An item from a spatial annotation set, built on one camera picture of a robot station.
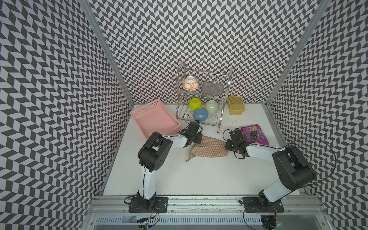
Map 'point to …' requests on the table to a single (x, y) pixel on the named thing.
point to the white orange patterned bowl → (190, 83)
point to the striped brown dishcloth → (209, 147)
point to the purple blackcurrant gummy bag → (253, 133)
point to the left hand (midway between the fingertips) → (198, 136)
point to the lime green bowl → (194, 103)
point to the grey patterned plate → (212, 88)
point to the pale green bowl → (211, 106)
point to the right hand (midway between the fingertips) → (228, 146)
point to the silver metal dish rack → (201, 95)
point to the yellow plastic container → (236, 105)
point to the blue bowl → (200, 114)
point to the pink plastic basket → (154, 117)
